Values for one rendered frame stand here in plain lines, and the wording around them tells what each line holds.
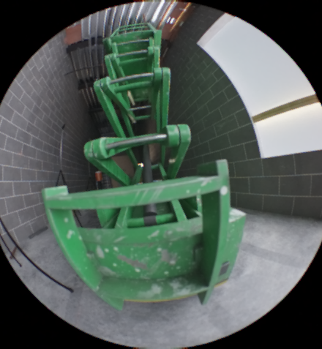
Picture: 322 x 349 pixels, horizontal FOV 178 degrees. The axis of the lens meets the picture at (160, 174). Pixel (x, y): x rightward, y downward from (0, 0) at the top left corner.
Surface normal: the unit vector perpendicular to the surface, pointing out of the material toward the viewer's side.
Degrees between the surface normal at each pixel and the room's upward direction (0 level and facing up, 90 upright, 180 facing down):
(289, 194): 90
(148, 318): 0
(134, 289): 0
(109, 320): 0
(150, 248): 90
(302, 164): 90
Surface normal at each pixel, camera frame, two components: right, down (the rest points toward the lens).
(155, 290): -0.15, -0.99
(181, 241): 0.05, 0.00
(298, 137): -0.93, 0.14
